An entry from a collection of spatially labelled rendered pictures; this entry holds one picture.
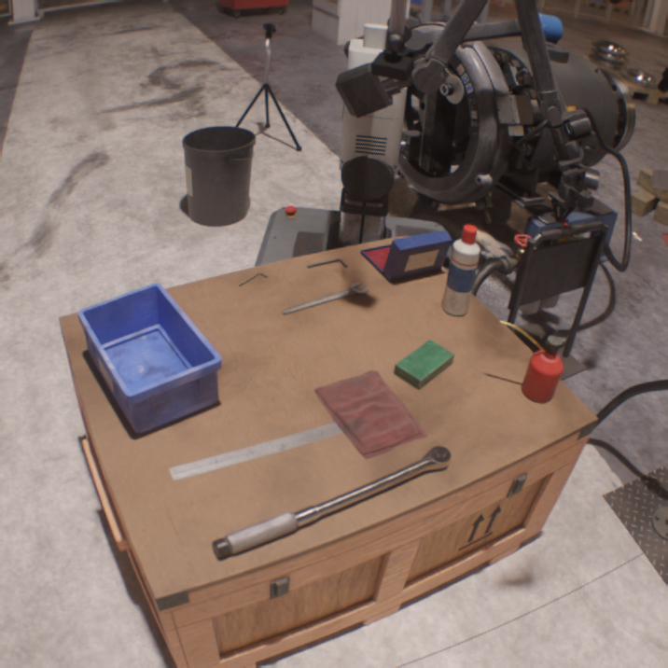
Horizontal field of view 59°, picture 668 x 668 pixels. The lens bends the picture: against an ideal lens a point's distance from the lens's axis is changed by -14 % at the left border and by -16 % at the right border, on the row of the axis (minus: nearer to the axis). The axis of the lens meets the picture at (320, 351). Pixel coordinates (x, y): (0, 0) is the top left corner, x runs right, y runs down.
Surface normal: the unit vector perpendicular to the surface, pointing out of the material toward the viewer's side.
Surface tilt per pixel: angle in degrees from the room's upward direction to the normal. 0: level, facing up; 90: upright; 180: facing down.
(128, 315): 90
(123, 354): 0
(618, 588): 0
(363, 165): 90
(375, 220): 90
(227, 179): 93
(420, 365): 0
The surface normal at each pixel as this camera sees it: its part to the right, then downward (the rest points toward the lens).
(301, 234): 0.07, -0.77
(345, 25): 0.36, 0.62
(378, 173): -0.08, 0.63
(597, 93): 0.40, -0.01
